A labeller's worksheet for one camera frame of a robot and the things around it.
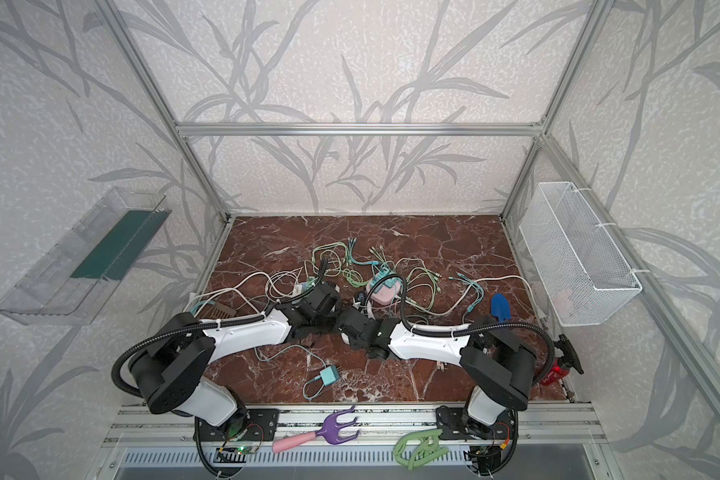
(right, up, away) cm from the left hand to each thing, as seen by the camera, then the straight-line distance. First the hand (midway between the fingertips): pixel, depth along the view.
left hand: (352, 314), depth 89 cm
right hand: (+2, -1, -2) cm, 3 cm away
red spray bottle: (+52, -8, -18) cm, 56 cm away
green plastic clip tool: (+17, -27, -18) cm, 37 cm away
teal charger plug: (-5, -14, -10) cm, 18 cm away
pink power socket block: (+10, +5, +5) cm, 13 cm away
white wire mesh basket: (+51, +15, -28) cm, 60 cm away
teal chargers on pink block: (+9, +13, +5) cm, 16 cm away
